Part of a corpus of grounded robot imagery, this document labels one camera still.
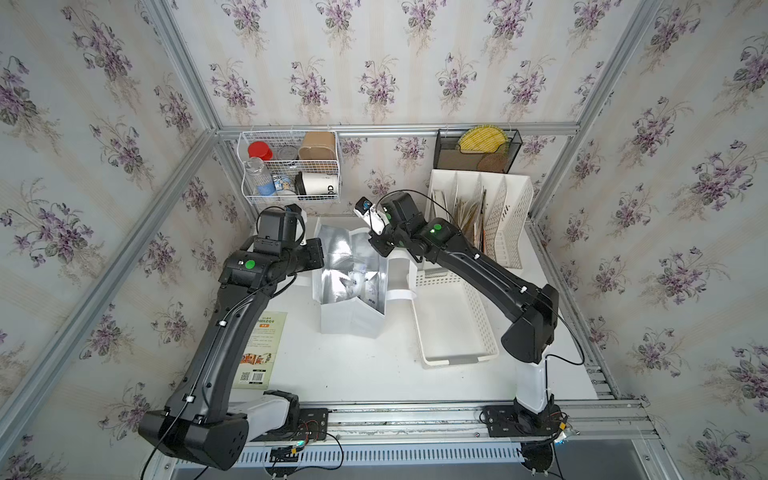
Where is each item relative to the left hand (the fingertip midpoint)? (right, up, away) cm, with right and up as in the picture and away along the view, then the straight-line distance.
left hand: (326, 252), depth 71 cm
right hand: (+12, +6, +9) cm, 16 cm away
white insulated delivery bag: (+4, -14, -2) cm, 15 cm away
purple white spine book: (+31, +12, +17) cm, 37 cm away
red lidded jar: (-25, +31, +21) cm, 45 cm away
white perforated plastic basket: (+34, -23, +17) cm, 45 cm away
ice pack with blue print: (+5, -11, +22) cm, 25 cm away
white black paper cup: (-7, +22, +23) cm, 32 cm away
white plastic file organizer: (+53, +15, +37) cm, 66 cm away
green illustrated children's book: (-22, -30, +13) cm, 39 cm away
